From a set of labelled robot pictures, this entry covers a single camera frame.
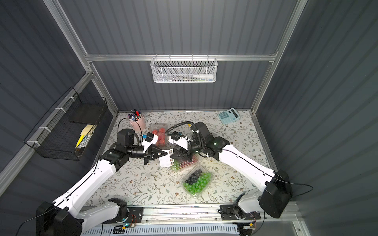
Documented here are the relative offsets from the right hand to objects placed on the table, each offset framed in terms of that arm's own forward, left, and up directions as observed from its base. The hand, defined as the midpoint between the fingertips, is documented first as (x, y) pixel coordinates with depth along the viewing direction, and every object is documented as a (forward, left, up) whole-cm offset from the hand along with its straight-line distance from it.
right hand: (175, 152), depth 69 cm
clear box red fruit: (+28, +15, -19) cm, 37 cm away
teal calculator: (+45, -37, -23) cm, 63 cm away
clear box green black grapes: (-7, -11, -20) cm, 24 cm away
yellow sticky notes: (+11, +47, +2) cm, 49 cm away
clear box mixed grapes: (+2, 0, -18) cm, 18 cm away
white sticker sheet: (-3, +4, -4) cm, 6 cm away
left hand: (-2, +3, 0) cm, 4 cm away
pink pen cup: (+33, +31, -14) cm, 47 cm away
